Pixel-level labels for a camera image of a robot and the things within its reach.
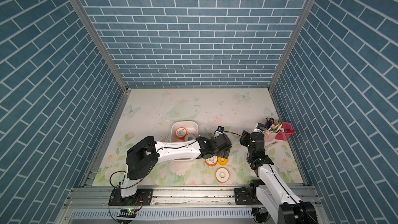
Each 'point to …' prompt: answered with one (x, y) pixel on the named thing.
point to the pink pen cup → (272, 130)
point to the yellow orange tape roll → (222, 163)
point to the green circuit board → (127, 212)
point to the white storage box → (192, 127)
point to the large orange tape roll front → (222, 175)
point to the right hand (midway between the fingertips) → (248, 133)
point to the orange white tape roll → (212, 160)
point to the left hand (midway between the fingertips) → (225, 150)
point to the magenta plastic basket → (286, 131)
